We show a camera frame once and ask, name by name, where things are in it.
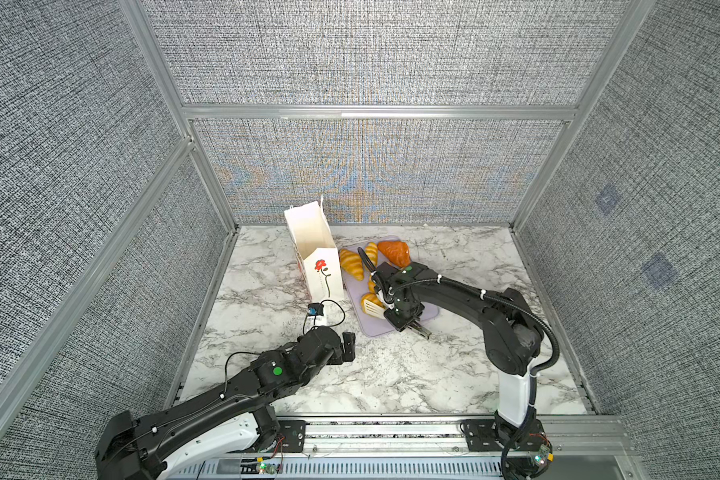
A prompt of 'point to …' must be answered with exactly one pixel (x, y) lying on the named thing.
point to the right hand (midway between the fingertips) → (401, 321)
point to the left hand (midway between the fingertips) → (343, 340)
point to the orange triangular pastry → (397, 250)
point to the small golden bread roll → (371, 249)
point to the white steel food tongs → (417, 325)
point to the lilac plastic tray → (368, 324)
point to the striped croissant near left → (370, 303)
